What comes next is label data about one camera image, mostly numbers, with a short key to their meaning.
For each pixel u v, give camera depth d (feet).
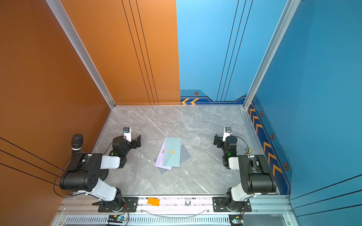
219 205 2.38
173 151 3.01
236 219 2.33
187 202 2.34
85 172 1.51
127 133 2.66
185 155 3.02
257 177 1.47
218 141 2.81
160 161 2.89
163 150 3.06
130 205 2.40
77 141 2.01
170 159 2.92
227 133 2.65
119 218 2.30
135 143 2.77
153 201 2.43
